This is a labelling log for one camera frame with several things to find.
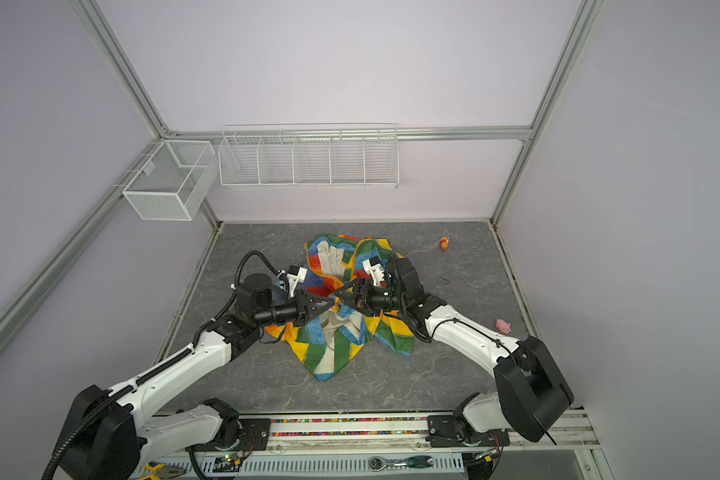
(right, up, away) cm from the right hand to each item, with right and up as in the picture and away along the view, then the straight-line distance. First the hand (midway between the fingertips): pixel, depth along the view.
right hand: (338, 300), depth 75 cm
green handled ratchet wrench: (+20, -37, -6) cm, 43 cm away
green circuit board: (-27, -39, -3) cm, 48 cm away
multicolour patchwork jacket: (-4, -15, +13) cm, 20 cm away
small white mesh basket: (-58, +35, +21) cm, 71 cm away
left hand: (-1, -2, -2) cm, 3 cm away
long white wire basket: (-12, +44, +24) cm, 52 cm away
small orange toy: (+36, +16, +37) cm, 54 cm away
